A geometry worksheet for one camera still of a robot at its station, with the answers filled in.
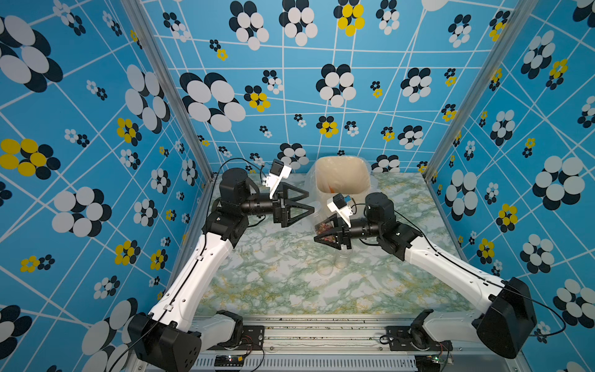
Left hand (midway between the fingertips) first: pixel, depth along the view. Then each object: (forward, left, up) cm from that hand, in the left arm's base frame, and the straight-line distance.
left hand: (311, 202), depth 59 cm
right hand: (-2, -3, -12) cm, 12 cm away
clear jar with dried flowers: (+3, -13, -39) cm, 42 cm away
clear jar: (-1, -3, -10) cm, 11 cm away
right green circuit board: (-31, -36, -39) cm, 61 cm away
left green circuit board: (-30, +25, -42) cm, 58 cm away
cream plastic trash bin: (+30, -15, -20) cm, 39 cm away
